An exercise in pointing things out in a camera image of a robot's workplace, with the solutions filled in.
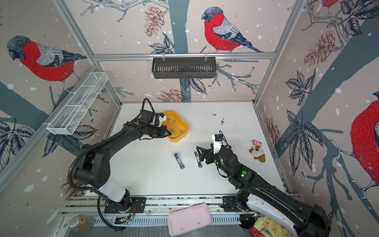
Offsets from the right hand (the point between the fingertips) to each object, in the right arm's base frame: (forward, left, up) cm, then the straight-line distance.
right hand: (202, 148), depth 75 cm
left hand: (+11, +19, -4) cm, 22 cm away
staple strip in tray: (+30, +21, -16) cm, 40 cm away
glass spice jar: (-33, +51, -7) cm, 62 cm away
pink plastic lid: (-29, +5, -15) cm, 33 cm away
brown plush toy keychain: (+7, -34, -17) cm, 39 cm away
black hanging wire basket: (+59, +17, +11) cm, 63 cm away
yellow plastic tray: (+28, +20, -19) cm, 39 cm away
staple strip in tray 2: (+21, +15, -17) cm, 31 cm away
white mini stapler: (0, +2, -16) cm, 17 cm away
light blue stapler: (0, +14, -16) cm, 21 cm away
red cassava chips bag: (-30, -29, -17) cm, 45 cm away
